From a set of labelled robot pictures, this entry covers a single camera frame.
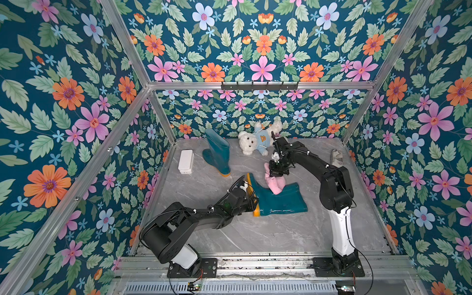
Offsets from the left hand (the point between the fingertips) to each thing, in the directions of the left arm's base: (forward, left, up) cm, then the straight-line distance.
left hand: (258, 202), depth 89 cm
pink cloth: (+7, -10, +4) cm, 13 cm away
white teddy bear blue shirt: (+38, -5, +6) cm, 39 cm away
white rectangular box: (+29, +39, 0) cm, 49 cm away
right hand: (+15, -11, +3) cm, 19 cm away
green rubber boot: (+20, +18, +15) cm, 31 cm away
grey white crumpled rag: (+25, -49, -1) cm, 56 cm away
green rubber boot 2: (+2, -17, -4) cm, 17 cm away
